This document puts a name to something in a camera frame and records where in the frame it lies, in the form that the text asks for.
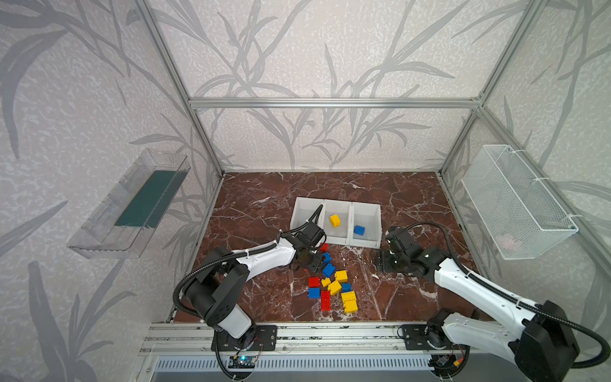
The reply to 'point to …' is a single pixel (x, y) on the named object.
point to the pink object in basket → (510, 244)
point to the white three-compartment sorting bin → (348, 223)
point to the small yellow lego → (326, 282)
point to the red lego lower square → (313, 282)
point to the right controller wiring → (448, 363)
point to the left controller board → (242, 362)
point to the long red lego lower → (325, 301)
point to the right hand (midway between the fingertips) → (382, 254)
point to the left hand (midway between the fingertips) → (317, 256)
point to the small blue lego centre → (346, 287)
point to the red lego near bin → (324, 247)
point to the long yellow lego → (350, 302)
